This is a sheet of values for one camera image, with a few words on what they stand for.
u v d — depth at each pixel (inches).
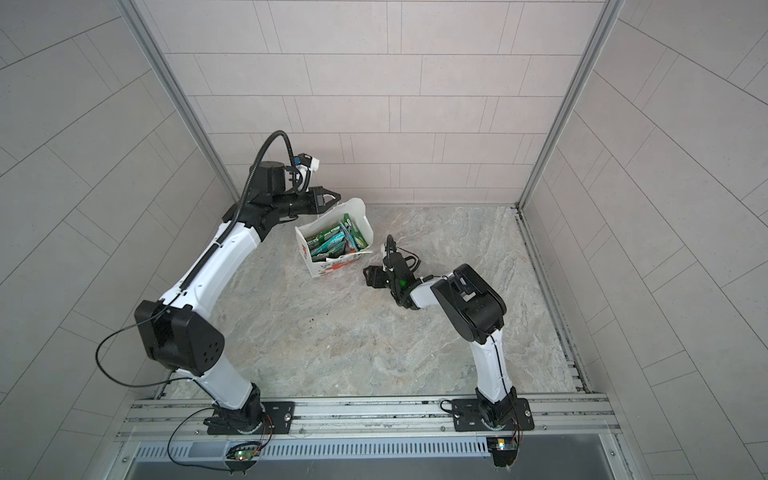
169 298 17.3
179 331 16.7
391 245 34.0
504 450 26.8
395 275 30.3
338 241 35.1
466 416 27.9
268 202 23.4
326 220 35.0
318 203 26.3
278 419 27.8
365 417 28.5
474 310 20.7
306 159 27.3
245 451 25.1
